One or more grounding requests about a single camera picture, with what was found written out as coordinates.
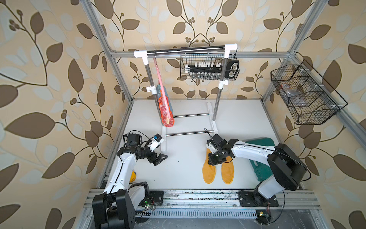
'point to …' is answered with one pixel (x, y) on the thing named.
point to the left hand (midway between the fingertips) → (159, 150)
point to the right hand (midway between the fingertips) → (209, 162)
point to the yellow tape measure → (133, 177)
